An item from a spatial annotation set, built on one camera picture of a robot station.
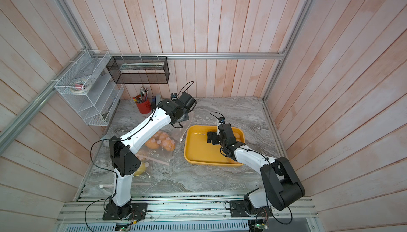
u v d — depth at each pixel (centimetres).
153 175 84
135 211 73
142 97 105
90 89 75
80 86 71
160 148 88
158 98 115
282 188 43
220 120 80
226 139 69
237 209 73
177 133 92
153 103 111
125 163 54
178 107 59
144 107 108
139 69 107
